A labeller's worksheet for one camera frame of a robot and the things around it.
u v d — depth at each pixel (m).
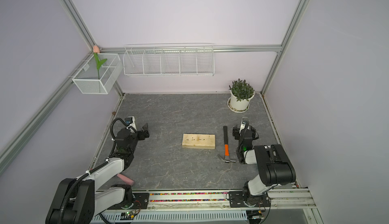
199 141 0.91
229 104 1.13
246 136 0.69
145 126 0.82
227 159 0.86
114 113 1.15
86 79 0.79
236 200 0.74
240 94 0.98
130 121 0.74
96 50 0.89
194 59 1.06
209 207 0.73
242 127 0.82
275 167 0.44
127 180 0.79
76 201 0.41
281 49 0.94
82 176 0.46
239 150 0.73
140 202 0.74
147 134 0.81
